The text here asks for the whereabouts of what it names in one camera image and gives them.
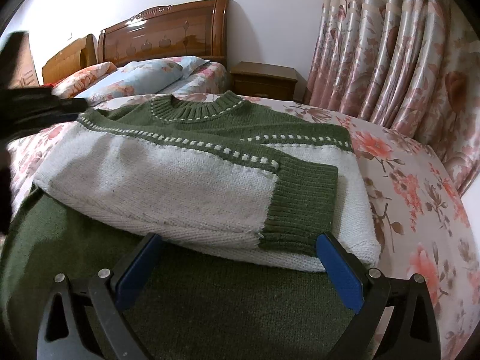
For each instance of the large wooden headboard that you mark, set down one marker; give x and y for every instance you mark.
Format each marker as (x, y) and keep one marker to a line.
(189, 29)

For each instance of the dark wooden nightstand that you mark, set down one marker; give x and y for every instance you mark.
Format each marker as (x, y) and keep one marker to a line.
(265, 80)

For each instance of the light wooden wardrobe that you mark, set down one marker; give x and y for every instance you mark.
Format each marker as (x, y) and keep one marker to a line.
(25, 74)

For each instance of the pink floral pillow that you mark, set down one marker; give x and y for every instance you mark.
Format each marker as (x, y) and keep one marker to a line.
(79, 81)

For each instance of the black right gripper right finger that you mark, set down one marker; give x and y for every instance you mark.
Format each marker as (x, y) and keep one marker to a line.
(411, 332)

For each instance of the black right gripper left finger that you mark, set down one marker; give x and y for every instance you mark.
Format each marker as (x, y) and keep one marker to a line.
(65, 331)

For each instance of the light blue floral pillow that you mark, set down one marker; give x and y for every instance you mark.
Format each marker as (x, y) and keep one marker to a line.
(142, 77)

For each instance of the green and white knit sweater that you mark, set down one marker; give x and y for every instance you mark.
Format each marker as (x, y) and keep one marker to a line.
(238, 193)

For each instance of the small wooden headboard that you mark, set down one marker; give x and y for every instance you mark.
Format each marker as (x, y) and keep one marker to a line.
(77, 55)

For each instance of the floral pink curtain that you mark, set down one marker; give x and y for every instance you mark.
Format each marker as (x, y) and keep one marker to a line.
(411, 66)

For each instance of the floral pink bed quilt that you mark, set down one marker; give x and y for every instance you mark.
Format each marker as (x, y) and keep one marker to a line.
(419, 219)

